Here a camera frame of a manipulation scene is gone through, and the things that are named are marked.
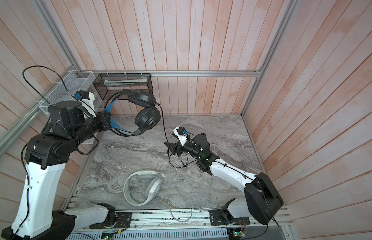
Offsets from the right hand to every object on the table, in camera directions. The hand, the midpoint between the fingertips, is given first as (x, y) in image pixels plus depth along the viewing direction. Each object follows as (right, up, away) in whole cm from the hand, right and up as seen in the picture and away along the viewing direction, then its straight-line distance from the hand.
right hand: (170, 138), depth 75 cm
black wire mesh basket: (-39, +31, +13) cm, 52 cm away
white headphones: (-8, -27, 0) cm, 28 cm away
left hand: (-22, +9, -17) cm, 29 cm away
